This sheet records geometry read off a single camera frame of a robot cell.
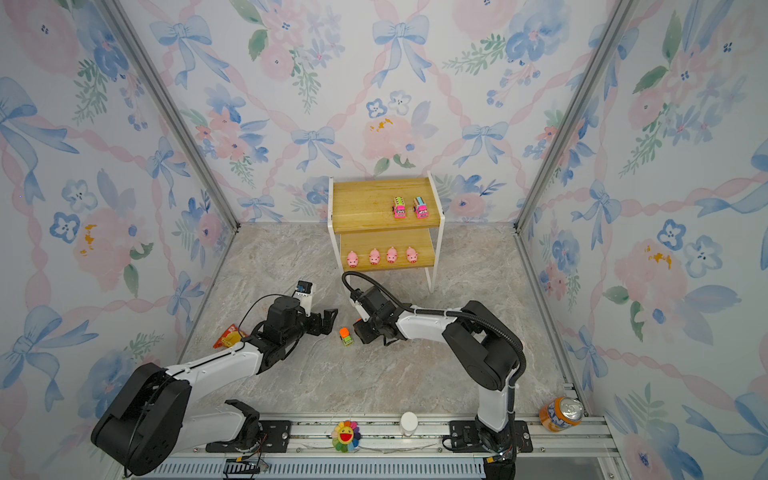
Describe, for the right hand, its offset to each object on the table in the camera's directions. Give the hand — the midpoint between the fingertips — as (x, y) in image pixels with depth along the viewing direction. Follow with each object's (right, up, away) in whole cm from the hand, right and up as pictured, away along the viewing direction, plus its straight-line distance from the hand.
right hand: (362, 324), depth 93 cm
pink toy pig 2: (+9, +21, -5) cm, 24 cm away
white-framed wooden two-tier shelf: (+7, +30, -16) cm, 35 cm away
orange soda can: (+48, -15, -25) cm, 56 cm away
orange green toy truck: (-5, -3, -4) cm, 7 cm away
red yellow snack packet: (-38, -3, -5) cm, 39 cm away
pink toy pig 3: (+4, +21, -5) cm, 22 cm away
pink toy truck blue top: (+16, +34, -17) cm, 41 cm away
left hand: (-11, +7, -5) cm, 13 cm away
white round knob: (+13, -18, -23) cm, 32 cm away
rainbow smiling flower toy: (-2, -23, -19) cm, 30 cm away
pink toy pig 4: (-2, +20, -5) cm, 21 cm away
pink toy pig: (+15, +21, -5) cm, 27 cm away
